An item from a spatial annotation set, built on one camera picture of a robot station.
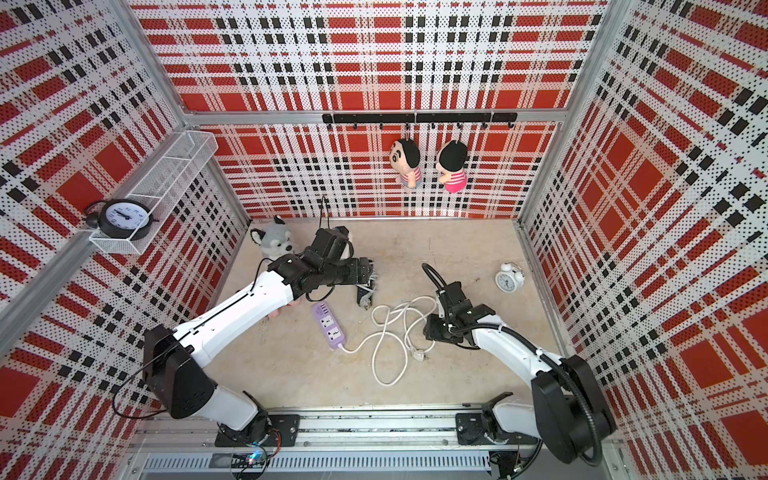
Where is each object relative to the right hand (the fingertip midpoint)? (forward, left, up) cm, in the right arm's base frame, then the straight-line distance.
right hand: (434, 331), depth 86 cm
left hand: (+11, +20, +15) cm, 27 cm away
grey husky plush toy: (+24, +49, +14) cm, 56 cm away
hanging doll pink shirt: (+48, -7, +26) cm, 55 cm away
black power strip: (+14, +23, -1) cm, 27 cm away
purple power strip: (+3, +32, -1) cm, 32 cm away
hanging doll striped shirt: (+44, +8, +29) cm, 53 cm away
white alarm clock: (+17, -26, +2) cm, 31 cm away
